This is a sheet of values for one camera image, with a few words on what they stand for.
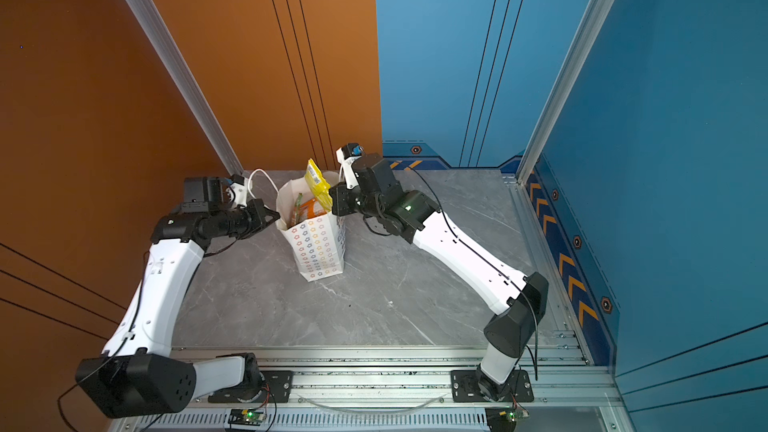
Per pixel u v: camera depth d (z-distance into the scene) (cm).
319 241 80
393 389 75
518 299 42
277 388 74
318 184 70
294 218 81
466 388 72
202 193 56
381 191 50
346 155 59
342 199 60
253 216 66
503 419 71
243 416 71
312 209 87
